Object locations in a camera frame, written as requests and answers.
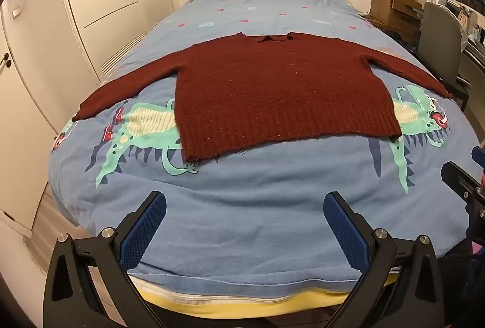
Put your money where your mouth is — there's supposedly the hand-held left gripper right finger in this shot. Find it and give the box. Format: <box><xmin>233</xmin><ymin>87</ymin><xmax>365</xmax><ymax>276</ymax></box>
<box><xmin>323</xmin><ymin>191</ymin><xmax>446</xmax><ymax>328</ymax></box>

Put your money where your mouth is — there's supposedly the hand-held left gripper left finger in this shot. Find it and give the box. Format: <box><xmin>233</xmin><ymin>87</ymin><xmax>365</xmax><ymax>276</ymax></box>
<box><xmin>42</xmin><ymin>191</ymin><xmax>167</xmax><ymax>328</ymax></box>

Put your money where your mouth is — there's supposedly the dark red knitted sweater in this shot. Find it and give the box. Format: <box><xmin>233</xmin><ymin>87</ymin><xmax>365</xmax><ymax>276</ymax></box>
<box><xmin>72</xmin><ymin>31</ymin><xmax>454</xmax><ymax>164</ymax></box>

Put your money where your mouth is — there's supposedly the blue printed duvet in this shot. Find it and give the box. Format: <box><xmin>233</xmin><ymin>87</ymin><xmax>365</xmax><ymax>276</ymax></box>
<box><xmin>49</xmin><ymin>0</ymin><xmax>480</xmax><ymax>300</ymax></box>

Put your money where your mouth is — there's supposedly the yellow bed sheet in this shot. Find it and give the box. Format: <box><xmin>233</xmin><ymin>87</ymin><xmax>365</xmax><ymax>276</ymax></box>
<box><xmin>129</xmin><ymin>275</ymin><xmax>364</xmax><ymax>321</ymax></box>

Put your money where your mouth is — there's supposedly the grey chair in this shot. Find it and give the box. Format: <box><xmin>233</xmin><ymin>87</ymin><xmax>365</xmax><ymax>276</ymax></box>
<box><xmin>415</xmin><ymin>2</ymin><xmax>472</xmax><ymax>112</ymax></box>

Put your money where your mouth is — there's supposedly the wooden cabinet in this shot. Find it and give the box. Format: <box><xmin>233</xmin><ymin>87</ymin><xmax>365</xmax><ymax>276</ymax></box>
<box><xmin>369</xmin><ymin>0</ymin><xmax>423</xmax><ymax>44</ymax></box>

